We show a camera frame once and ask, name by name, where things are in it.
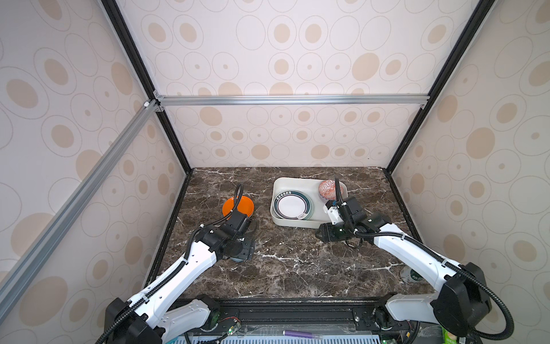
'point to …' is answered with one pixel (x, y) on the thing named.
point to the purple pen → (301, 334)
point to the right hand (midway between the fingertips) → (322, 233)
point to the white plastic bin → (310, 188)
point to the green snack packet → (448, 337)
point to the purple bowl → (327, 190)
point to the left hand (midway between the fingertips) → (249, 247)
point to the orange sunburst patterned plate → (293, 205)
